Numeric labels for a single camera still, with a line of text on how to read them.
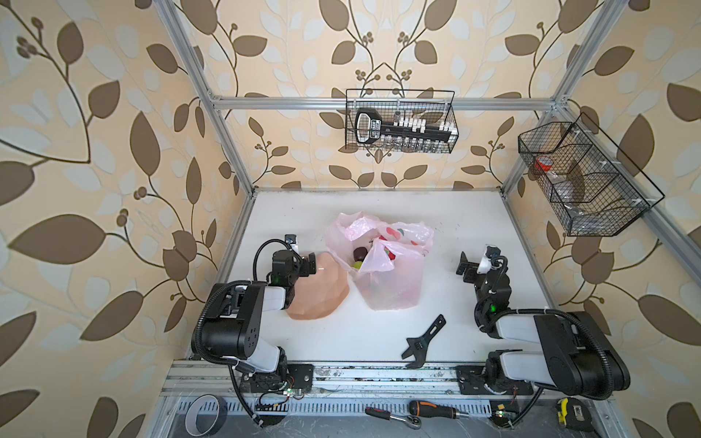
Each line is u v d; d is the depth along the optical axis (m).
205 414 0.70
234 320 0.46
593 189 0.73
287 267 0.74
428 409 0.68
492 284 0.69
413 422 0.67
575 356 0.43
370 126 0.85
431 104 0.91
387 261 0.69
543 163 0.88
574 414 0.67
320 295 0.92
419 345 0.80
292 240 0.83
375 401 0.72
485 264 0.77
